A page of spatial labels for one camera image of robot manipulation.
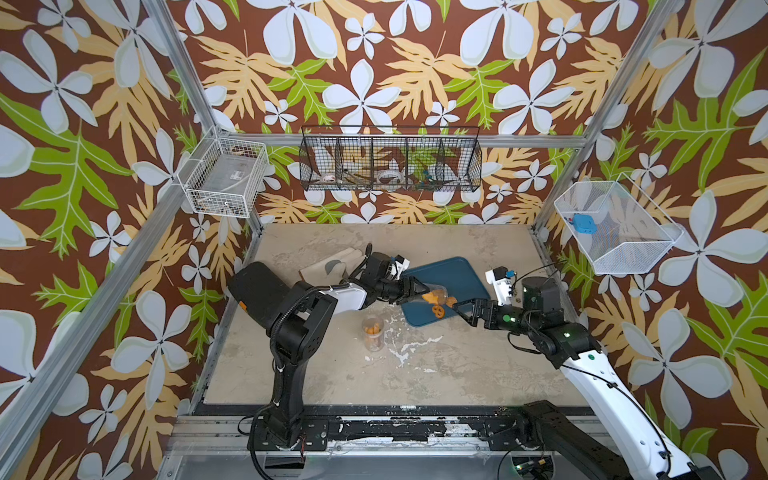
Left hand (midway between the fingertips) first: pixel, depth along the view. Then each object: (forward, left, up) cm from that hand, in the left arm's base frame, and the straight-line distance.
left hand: (427, 289), depth 91 cm
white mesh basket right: (+9, -52, +18) cm, 56 cm away
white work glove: (+14, +32, -10) cm, 36 cm away
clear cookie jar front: (-14, +16, -1) cm, 21 cm away
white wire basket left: (+23, +61, +24) cm, 69 cm away
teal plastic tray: (+12, -13, -9) cm, 20 cm away
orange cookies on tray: (-3, -4, -9) cm, 10 cm away
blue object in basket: (+13, -45, +16) cm, 50 cm away
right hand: (-13, -6, +12) cm, 18 cm away
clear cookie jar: (0, -4, -3) cm, 5 cm away
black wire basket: (+38, +11, +21) cm, 45 cm away
